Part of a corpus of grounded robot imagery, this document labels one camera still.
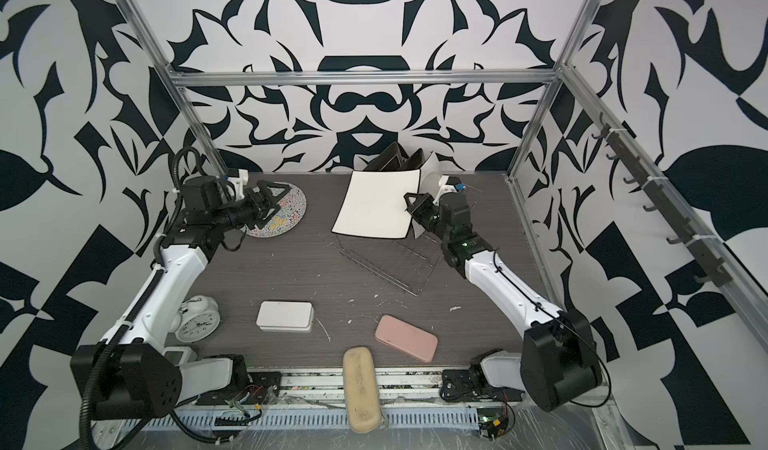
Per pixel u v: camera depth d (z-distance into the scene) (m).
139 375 0.38
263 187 0.69
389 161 0.98
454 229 0.62
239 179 0.71
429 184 0.78
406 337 0.81
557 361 0.41
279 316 0.82
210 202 0.60
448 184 0.74
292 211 1.08
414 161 0.97
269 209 0.66
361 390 0.70
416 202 0.76
